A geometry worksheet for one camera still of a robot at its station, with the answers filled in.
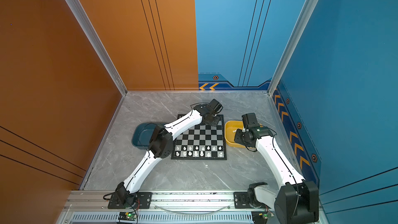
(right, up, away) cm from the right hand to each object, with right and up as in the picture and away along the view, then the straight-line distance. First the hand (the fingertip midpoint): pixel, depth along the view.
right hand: (236, 138), depth 83 cm
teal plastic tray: (-56, 0, +13) cm, 58 cm away
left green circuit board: (-53, -33, -12) cm, 63 cm away
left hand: (-10, +8, +16) cm, 21 cm away
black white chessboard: (-19, -4, +8) cm, 21 cm away
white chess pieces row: (-14, -8, +4) cm, 17 cm away
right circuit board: (+8, -33, -13) cm, 37 cm away
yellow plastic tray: (-1, +4, +15) cm, 16 cm away
